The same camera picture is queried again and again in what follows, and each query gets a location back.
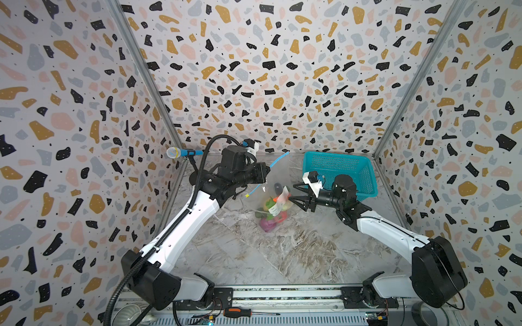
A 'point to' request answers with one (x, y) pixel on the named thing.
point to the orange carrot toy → (275, 199)
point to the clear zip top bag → (270, 202)
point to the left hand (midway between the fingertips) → (272, 165)
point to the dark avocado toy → (278, 189)
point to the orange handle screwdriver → (243, 312)
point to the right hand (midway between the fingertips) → (290, 189)
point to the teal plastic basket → (329, 165)
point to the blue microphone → (174, 152)
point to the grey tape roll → (418, 319)
